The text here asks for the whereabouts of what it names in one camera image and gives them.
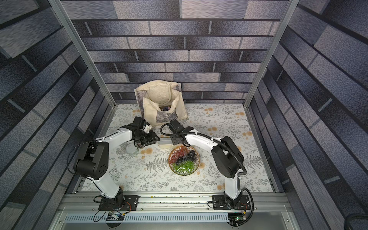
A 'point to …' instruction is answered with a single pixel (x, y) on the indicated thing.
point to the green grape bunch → (183, 167)
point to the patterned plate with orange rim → (184, 160)
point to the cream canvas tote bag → (160, 102)
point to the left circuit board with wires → (114, 214)
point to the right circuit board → (235, 217)
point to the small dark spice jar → (143, 152)
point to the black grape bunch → (189, 155)
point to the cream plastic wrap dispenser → (166, 142)
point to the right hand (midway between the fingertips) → (177, 136)
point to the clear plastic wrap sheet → (196, 162)
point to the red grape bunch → (177, 154)
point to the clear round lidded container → (131, 149)
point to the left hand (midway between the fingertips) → (159, 139)
